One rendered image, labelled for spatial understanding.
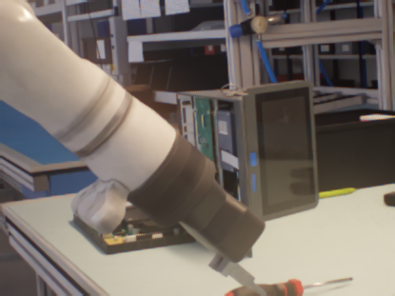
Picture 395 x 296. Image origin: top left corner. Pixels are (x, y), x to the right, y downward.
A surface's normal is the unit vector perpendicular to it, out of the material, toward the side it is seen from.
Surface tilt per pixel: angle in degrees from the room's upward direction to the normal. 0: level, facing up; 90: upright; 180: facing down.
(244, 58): 90
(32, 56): 106
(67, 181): 90
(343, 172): 90
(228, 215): 76
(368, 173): 90
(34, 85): 113
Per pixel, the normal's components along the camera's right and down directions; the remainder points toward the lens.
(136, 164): 0.19, 0.29
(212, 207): 0.50, 0.21
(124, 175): -0.15, 0.61
